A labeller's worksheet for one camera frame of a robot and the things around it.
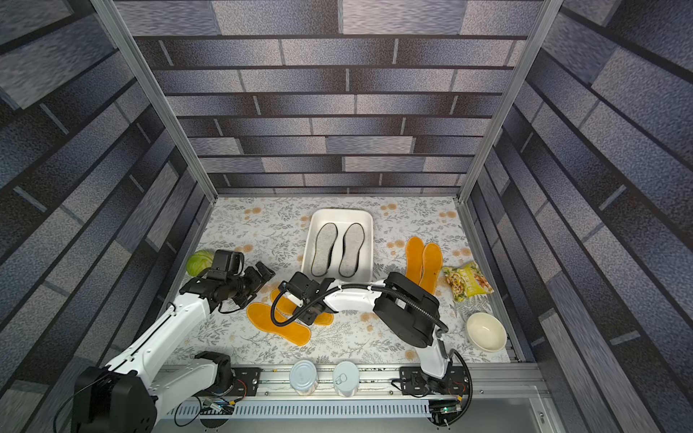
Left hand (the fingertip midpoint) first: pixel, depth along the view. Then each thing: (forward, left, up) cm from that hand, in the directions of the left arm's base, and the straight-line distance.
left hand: (269, 279), depth 83 cm
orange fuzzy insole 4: (-8, +4, -11) cm, 14 cm away
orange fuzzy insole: (+15, -50, -11) cm, 53 cm away
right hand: (-5, -10, -11) cm, 15 cm away
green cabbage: (+7, +27, -3) cm, 28 cm away
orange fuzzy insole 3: (-9, -7, 0) cm, 11 cm away
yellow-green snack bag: (+3, -65, -6) cm, 66 cm away
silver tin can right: (-26, -25, -4) cm, 36 cm away
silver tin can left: (-26, -13, -4) cm, 30 cm away
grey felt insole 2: (+21, -27, -9) cm, 35 cm away
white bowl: (-12, -69, -10) cm, 71 cm away
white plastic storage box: (+32, -22, -8) cm, 40 cm away
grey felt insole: (+22, -16, -9) cm, 28 cm away
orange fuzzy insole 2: (+13, -56, -9) cm, 59 cm away
